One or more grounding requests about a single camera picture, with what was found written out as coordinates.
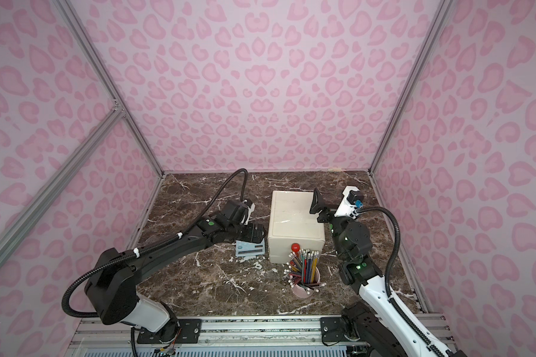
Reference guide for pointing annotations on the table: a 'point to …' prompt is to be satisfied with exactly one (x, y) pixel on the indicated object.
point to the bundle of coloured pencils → (301, 269)
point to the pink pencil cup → (301, 291)
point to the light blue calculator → (244, 248)
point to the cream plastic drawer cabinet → (291, 222)
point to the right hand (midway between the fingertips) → (327, 190)
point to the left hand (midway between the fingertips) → (258, 231)
